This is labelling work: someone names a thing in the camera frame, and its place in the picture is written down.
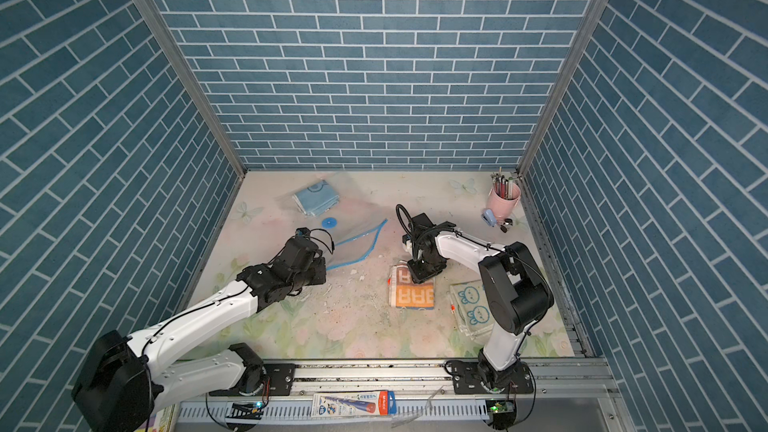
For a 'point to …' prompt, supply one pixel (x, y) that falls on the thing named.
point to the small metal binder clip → (508, 222)
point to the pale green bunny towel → (472, 307)
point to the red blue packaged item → (350, 404)
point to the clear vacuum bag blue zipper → (353, 223)
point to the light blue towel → (317, 198)
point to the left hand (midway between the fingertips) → (331, 267)
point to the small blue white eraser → (489, 217)
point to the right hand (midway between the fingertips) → (421, 277)
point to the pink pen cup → (504, 196)
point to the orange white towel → (404, 292)
